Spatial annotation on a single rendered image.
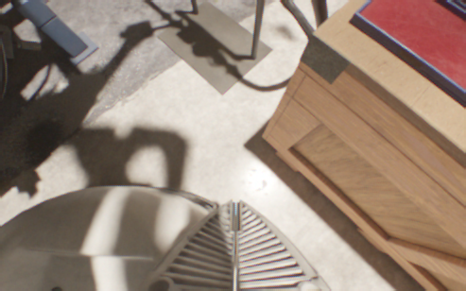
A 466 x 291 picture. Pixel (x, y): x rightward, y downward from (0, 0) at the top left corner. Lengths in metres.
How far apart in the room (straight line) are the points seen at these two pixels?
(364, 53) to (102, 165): 0.80
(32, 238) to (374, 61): 0.53
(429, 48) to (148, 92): 0.78
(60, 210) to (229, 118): 0.53
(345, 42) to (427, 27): 0.11
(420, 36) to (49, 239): 0.57
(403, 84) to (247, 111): 0.52
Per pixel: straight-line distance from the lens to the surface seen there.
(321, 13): 0.52
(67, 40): 1.05
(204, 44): 0.88
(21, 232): 0.44
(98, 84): 0.95
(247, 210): 0.17
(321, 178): 0.58
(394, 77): 0.27
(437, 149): 0.29
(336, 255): 0.75
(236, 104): 0.71
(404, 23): 0.32
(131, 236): 0.33
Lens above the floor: 0.63
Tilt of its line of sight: 76 degrees down
